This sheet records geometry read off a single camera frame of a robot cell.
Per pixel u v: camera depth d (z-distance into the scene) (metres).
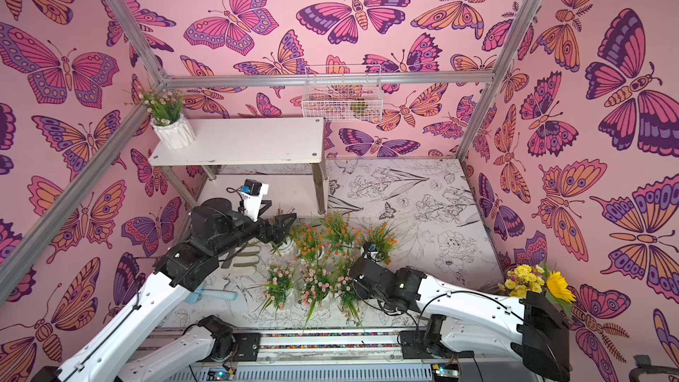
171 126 0.72
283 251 0.85
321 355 0.73
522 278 0.62
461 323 0.59
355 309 0.70
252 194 0.57
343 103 1.06
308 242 0.79
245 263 0.86
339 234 0.80
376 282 0.57
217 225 0.51
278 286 0.69
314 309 0.70
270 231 0.61
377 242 0.80
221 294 0.81
